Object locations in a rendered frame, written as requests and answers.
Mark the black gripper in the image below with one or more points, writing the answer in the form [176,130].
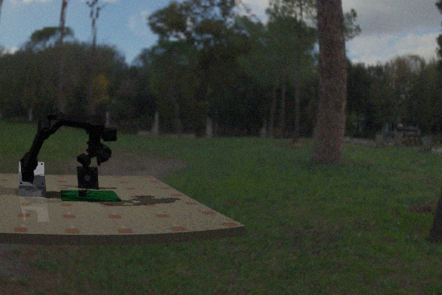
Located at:
[85,159]

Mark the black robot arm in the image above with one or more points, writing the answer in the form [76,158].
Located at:
[92,124]

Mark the green circuit board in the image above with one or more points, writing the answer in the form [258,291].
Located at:
[94,196]

